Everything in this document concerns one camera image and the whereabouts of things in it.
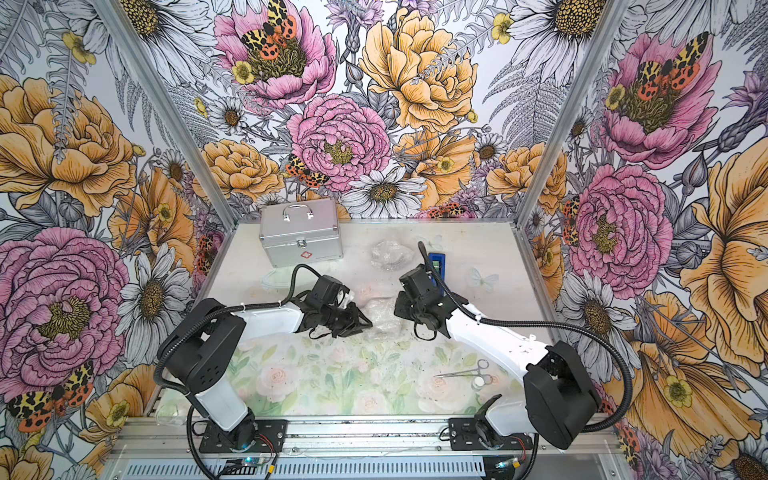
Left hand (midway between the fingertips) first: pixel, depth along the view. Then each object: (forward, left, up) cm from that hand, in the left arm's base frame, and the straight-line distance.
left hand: (368, 332), depth 89 cm
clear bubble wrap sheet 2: (+1, -5, +3) cm, 6 cm away
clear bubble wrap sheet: (+26, -7, +4) cm, 27 cm away
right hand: (+2, -9, +7) cm, 12 cm away
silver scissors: (-10, -30, -4) cm, 32 cm away
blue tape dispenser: (+26, -23, -1) cm, 35 cm away
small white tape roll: (-15, -29, 0) cm, 33 cm away
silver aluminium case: (+30, +22, +11) cm, 39 cm away
